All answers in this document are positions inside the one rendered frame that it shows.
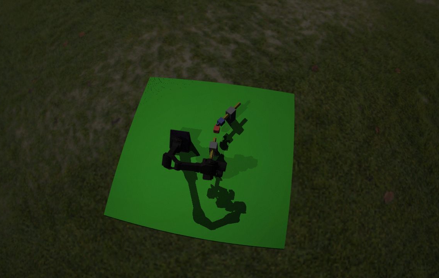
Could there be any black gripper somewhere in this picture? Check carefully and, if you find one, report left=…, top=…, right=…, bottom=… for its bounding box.
left=213, top=170, right=223, bottom=177

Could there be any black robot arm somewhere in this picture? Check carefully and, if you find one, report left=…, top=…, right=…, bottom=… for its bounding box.
left=162, top=136, right=227, bottom=180

